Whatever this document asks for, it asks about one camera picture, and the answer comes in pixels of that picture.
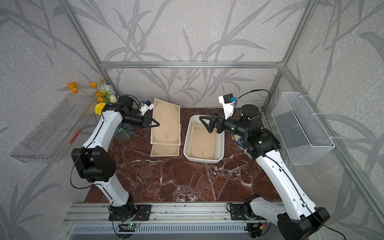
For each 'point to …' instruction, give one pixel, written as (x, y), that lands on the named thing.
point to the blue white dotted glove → (239, 139)
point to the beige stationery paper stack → (202, 144)
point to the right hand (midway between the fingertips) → (207, 114)
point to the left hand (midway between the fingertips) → (157, 123)
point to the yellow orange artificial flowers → (105, 93)
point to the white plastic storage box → (220, 143)
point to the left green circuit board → (133, 225)
